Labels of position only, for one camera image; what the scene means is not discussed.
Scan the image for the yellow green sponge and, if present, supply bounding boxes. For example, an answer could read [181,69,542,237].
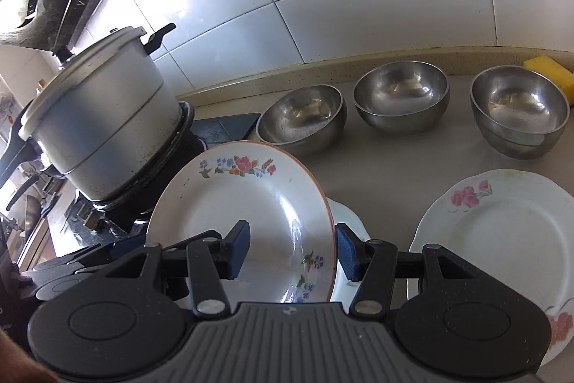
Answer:
[522,55,574,106]

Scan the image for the white plate colourful flowers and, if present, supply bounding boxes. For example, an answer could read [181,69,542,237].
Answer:
[146,141,337,305]

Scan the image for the small white plate pink flowers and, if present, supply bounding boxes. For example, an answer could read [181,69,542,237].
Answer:
[328,198,370,313]

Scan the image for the large white plate pink flowers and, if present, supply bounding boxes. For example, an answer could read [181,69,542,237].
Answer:
[410,169,574,363]

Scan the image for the person left hand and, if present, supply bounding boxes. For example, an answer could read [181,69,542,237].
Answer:
[0,331,57,383]

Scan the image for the aluminium pressure cooker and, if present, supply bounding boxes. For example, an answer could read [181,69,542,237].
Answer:
[1,23,184,201]

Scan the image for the steel bowl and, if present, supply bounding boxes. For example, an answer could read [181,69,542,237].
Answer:
[255,85,347,158]
[353,60,451,134]
[470,65,570,159]

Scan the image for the black frying pan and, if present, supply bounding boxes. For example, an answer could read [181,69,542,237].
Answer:
[1,164,66,214]

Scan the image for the black gas stove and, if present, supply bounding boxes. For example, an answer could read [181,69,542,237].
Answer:
[57,101,261,253]

